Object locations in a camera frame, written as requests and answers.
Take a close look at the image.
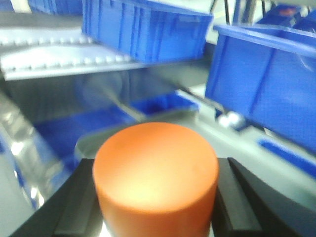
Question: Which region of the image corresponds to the steel rack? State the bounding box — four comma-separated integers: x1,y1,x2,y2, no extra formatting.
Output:
0,0,316,237

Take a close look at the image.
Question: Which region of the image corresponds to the row of blue bins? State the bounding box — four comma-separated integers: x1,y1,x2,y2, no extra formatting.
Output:
255,1,316,34

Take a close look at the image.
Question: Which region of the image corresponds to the orange cylinder capacitor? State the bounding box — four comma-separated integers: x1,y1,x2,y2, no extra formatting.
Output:
92,122,220,237

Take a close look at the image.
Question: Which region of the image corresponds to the large blue plastic bin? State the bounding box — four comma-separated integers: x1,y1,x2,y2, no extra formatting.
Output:
204,24,316,154

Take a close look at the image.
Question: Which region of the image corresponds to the ribbed blue plastic crate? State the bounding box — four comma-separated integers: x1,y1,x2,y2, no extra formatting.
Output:
81,0,214,64

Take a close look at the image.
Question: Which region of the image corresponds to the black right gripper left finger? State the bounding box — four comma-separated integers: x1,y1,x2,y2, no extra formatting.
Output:
8,158,103,237

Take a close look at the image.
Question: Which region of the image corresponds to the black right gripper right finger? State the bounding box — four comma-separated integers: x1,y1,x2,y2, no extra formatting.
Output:
211,157,301,237

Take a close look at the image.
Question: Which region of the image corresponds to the grey plastic tray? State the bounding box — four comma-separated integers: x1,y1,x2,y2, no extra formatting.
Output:
74,110,316,210

